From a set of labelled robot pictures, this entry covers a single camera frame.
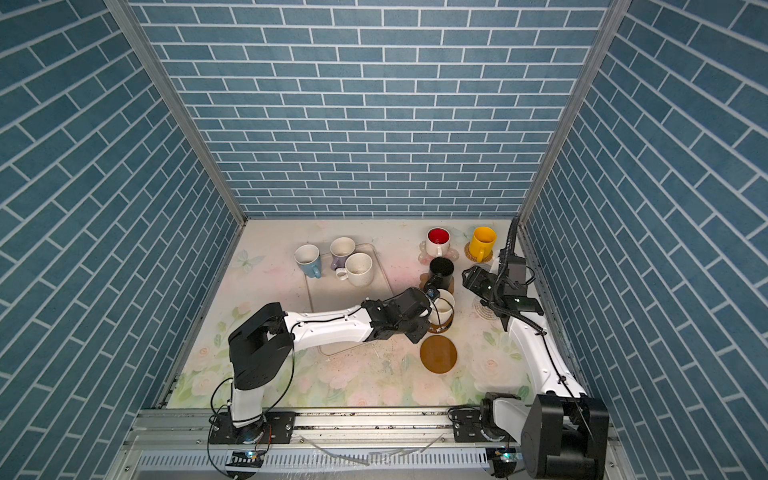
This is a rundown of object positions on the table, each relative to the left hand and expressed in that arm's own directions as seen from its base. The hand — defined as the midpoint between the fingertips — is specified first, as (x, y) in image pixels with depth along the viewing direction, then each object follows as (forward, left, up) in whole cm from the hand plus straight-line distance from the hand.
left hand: (433, 326), depth 85 cm
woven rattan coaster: (+32, -16, -6) cm, 37 cm away
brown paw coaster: (+21, +1, -6) cm, 21 cm away
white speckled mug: (+21, +23, -2) cm, 31 cm away
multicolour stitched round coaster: (+7, -18, -5) cm, 20 cm away
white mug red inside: (+33, -5, -1) cm, 34 cm away
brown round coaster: (+2, -3, -5) cm, 6 cm away
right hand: (+11, -12, +10) cm, 19 cm away
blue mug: (+26, +41, -1) cm, 48 cm away
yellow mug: (+30, -19, +3) cm, 36 cm away
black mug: (+20, -4, -1) cm, 20 cm away
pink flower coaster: (+29, 0, -6) cm, 30 cm away
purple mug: (+30, +31, -2) cm, 43 cm away
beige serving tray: (+15, +33, -7) cm, 37 cm away
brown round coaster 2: (-6, -2, -7) cm, 9 cm away
